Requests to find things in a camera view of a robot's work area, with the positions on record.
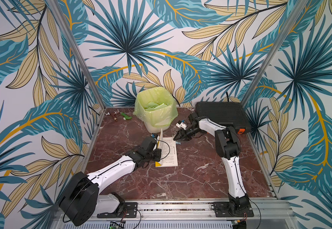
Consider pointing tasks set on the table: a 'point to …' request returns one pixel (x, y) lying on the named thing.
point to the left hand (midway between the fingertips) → (159, 153)
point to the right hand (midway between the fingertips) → (176, 139)
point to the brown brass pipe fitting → (115, 119)
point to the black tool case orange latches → (228, 114)
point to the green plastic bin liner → (156, 105)
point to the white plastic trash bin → (150, 127)
